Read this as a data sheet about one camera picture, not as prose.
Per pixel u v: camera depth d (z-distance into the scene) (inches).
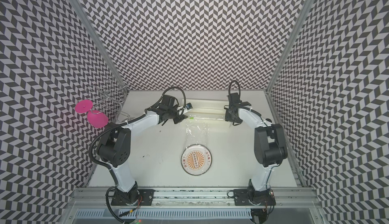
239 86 33.3
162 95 29.7
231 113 26.9
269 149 19.0
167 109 29.4
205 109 39.1
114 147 19.2
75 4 29.8
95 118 31.0
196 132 36.3
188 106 31.8
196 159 33.3
